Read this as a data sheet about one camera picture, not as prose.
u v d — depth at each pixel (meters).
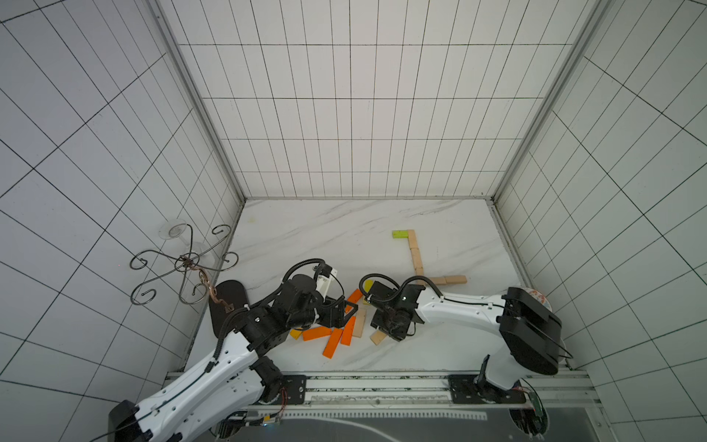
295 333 0.83
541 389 0.74
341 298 0.58
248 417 0.69
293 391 0.73
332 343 0.81
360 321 0.84
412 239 1.06
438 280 0.94
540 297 0.86
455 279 0.94
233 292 0.90
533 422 0.68
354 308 0.68
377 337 0.81
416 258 1.00
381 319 0.73
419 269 0.97
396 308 0.63
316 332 0.82
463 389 0.73
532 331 0.47
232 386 0.57
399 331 0.73
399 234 1.07
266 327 0.52
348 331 0.83
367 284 0.70
